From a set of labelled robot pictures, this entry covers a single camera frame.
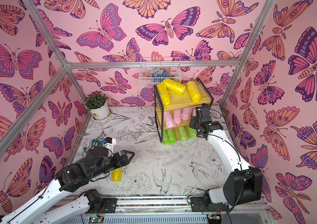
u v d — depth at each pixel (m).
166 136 0.96
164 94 0.75
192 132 0.99
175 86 0.78
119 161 0.58
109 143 0.62
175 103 0.77
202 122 0.61
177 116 0.85
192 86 0.78
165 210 0.73
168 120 0.85
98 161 0.49
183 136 0.97
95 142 0.96
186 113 0.88
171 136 0.96
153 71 0.95
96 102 0.99
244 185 0.41
